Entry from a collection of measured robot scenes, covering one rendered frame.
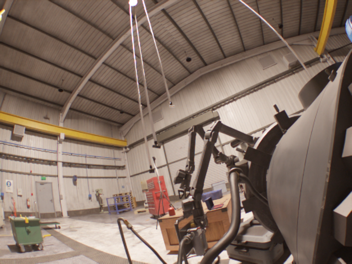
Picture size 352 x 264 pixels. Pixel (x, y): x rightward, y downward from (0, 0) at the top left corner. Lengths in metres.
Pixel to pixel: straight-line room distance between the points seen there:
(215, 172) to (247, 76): 6.53
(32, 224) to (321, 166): 3.07
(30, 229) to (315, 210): 3.04
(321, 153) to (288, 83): 10.44
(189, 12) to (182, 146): 8.36
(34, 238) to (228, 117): 10.09
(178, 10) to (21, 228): 9.45
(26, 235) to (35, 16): 8.24
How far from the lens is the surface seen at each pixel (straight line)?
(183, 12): 8.84
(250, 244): 1.27
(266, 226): 1.00
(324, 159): 0.22
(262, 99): 10.02
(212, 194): 2.33
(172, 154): 10.95
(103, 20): 8.50
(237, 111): 9.90
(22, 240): 2.99
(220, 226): 1.69
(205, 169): 0.96
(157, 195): 4.48
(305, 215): 0.26
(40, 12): 8.83
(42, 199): 10.53
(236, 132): 1.07
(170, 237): 1.93
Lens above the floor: 0.78
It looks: 20 degrees up
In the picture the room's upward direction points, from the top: 14 degrees counter-clockwise
